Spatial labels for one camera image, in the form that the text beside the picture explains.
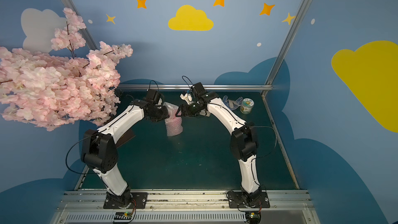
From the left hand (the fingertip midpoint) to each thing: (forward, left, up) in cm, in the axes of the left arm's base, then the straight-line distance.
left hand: (168, 114), depth 91 cm
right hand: (-3, -9, +5) cm, 11 cm away
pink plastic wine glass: (-7, -4, -1) cm, 8 cm away
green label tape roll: (+15, -51, -6) cm, 54 cm away
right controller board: (-48, -46, -16) cm, 69 cm away
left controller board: (-49, +17, -16) cm, 54 cm away
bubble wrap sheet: (0, -3, +6) cm, 7 cm away
